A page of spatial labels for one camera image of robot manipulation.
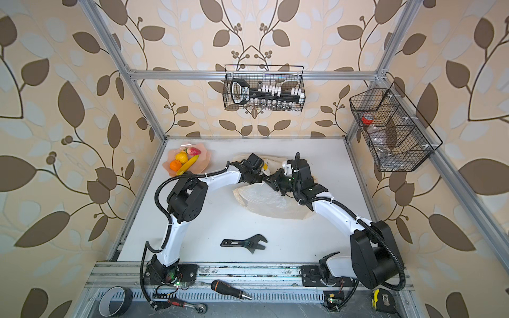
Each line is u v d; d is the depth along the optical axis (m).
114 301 0.70
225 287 0.71
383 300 0.67
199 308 0.67
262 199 0.79
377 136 0.71
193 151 1.07
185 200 0.57
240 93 0.85
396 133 0.76
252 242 0.82
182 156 1.05
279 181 0.72
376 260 0.41
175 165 1.02
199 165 1.08
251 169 0.81
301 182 0.65
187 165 1.06
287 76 0.91
